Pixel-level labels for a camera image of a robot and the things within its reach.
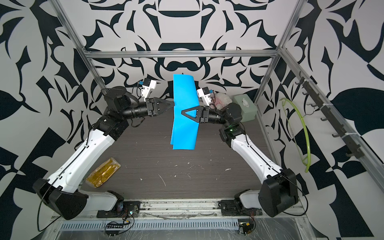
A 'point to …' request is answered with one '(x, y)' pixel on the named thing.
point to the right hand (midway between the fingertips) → (183, 116)
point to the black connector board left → (113, 233)
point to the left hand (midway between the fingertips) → (172, 102)
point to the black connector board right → (247, 227)
